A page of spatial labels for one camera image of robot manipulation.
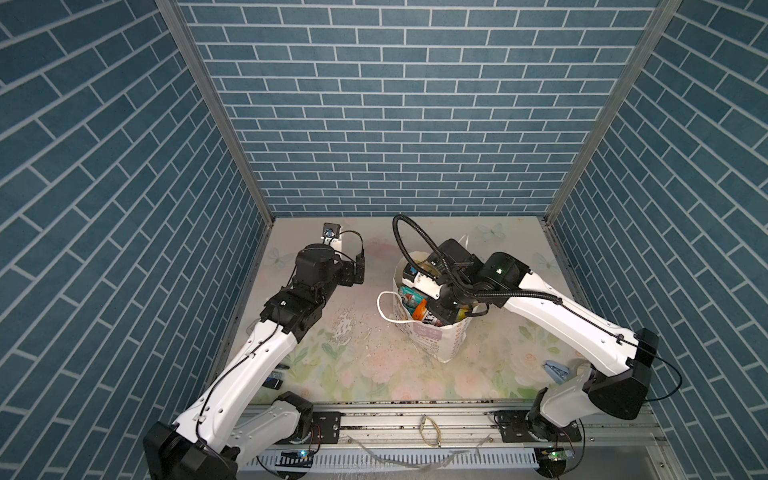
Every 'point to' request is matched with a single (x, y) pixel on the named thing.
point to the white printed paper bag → (443, 342)
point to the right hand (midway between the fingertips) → (424, 300)
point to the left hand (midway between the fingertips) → (347, 251)
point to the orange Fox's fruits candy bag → (419, 311)
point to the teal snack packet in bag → (411, 298)
